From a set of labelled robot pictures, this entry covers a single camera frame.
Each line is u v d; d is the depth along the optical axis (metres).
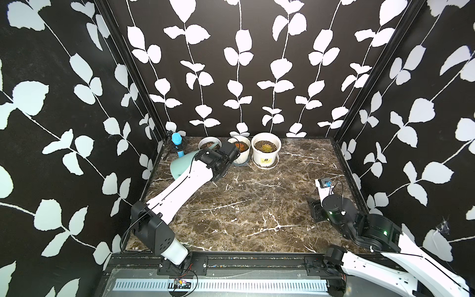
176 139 0.91
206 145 1.04
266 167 1.05
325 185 0.56
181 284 0.70
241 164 1.06
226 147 0.62
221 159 0.54
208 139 1.04
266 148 1.01
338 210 0.46
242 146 1.04
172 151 1.10
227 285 0.70
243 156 1.02
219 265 0.75
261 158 1.01
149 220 0.40
